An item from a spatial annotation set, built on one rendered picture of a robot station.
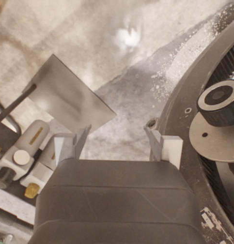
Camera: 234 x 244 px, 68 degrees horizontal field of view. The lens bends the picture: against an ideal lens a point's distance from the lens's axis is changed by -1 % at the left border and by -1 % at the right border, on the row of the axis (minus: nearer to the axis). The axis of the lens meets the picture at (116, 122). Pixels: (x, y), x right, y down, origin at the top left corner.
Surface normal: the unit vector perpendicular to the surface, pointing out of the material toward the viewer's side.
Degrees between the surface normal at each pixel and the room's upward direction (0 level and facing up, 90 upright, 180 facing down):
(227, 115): 6
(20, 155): 90
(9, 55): 0
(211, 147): 90
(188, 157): 90
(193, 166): 90
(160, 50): 0
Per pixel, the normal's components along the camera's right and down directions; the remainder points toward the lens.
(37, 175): 0.73, -0.48
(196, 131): -0.68, -0.63
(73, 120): -0.12, 0.61
